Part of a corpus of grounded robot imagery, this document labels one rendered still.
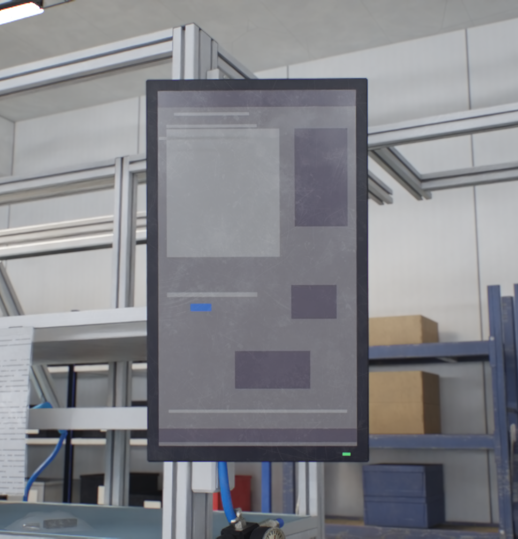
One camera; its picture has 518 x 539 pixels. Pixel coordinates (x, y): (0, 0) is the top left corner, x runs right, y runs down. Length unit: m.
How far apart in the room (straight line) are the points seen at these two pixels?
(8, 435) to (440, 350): 2.94
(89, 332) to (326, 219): 0.67
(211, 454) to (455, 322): 3.68
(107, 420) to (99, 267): 4.31
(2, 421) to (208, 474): 0.43
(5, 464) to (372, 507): 2.99
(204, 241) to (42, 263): 5.11
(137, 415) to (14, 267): 4.86
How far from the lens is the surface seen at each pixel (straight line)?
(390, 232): 4.92
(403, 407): 4.28
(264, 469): 4.45
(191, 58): 1.53
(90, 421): 1.60
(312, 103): 1.12
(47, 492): 5.34
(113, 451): 2.16
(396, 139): 2.01
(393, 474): 4.32
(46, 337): 1.68
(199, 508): 1.42
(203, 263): 1.10
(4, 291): 2.66
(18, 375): 1.58
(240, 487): 4.87
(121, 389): 2.14
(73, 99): 6.18
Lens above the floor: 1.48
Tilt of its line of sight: 11 degrees up
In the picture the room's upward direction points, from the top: straight up
